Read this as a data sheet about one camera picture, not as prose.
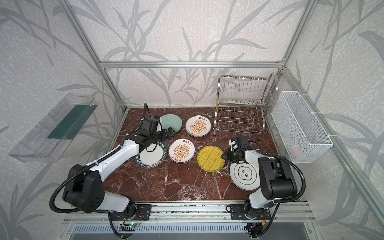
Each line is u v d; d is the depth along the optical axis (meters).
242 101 1.44
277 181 0.45
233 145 0.86
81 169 0.43
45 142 0.64
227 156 0.83
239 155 0.71
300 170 0.43
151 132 0.68
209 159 0.92
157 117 0.79
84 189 0.42
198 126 1.08
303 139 0.61
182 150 0.96
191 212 0.75
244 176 0.85
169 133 0.79
